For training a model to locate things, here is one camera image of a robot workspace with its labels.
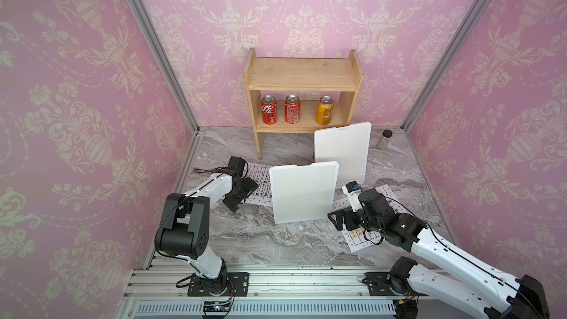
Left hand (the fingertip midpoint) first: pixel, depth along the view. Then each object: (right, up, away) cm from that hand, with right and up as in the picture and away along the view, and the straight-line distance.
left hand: (251, 196), depth 93 cm
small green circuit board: (-7, -31, -22) cm, 39 cm away
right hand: (+34, -2, -15) cm, 37 cm away
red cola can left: (+8, +35, -7) cm, 37 cm away
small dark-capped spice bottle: (+65, +24, +21) cm, 73 cm away
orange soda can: (+30, +35, -7) cm, 47 cm away
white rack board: (+21, +5, -17) cm, 28 cm away
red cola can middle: (+18, +36, -6) cm, 40 cm away
